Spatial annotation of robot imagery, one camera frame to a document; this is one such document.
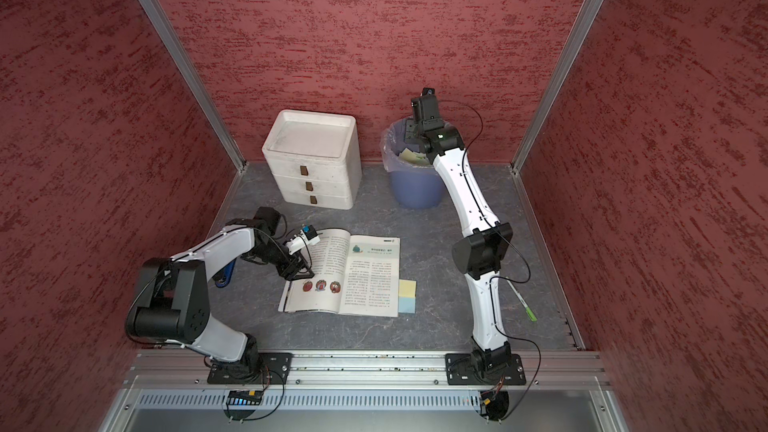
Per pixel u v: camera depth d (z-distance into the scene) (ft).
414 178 2.95
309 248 2.68
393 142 3.06
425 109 2.07
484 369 2.13
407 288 2.87
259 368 2.37
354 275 2.94
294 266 2.53
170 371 4.02
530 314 2.73
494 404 2.34
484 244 1.75
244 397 2.37
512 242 1.79
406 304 2.81
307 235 2.61
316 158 2.90
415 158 3.38
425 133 2.10
